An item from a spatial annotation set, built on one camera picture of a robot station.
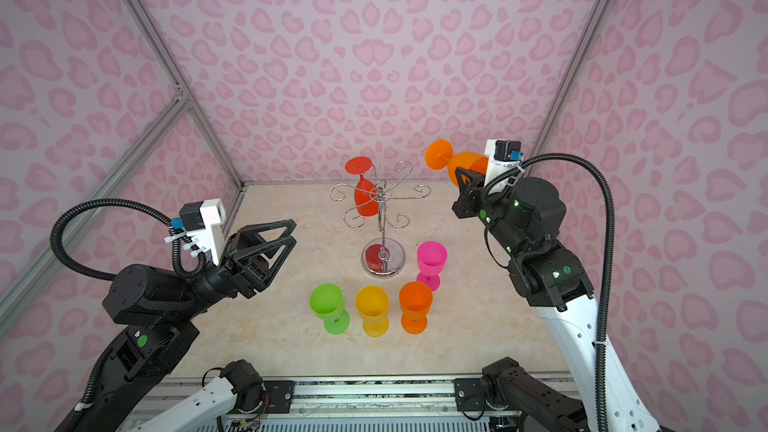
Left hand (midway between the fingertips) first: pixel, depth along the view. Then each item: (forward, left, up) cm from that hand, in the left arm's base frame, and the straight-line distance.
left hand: (289, 233), depth 44 cm
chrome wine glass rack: (+24, -11, -50) cm, 57 cm away
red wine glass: (+31, -7, -26) cm, 41 cm away
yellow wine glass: (+5, -9, -41) cm, 43 cm away
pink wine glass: (+17, -26, -38) cm, 49 cm away
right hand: (+16, -28, -3) cm, 32 cm away
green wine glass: (+7, +3, -42) cm, 42 cm away
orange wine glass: (+5, -21, -38) cm, 44 cm away
